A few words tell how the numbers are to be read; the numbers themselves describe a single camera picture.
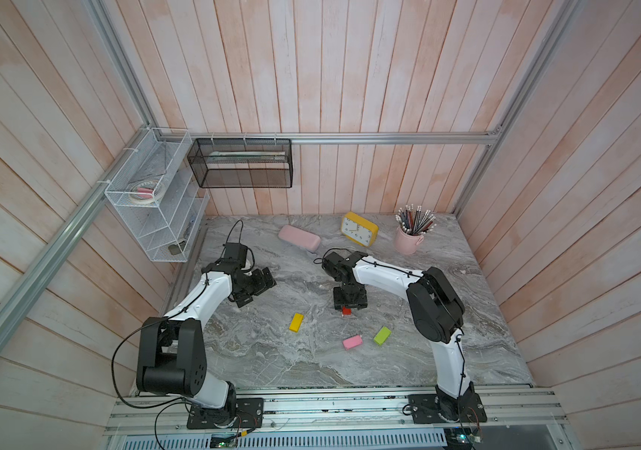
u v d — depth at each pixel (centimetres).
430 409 70
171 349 47
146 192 73
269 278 81
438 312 56
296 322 90
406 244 104
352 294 81
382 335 86
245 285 75
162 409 66
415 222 104
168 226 77
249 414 73
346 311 92
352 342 86
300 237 111
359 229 107
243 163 103
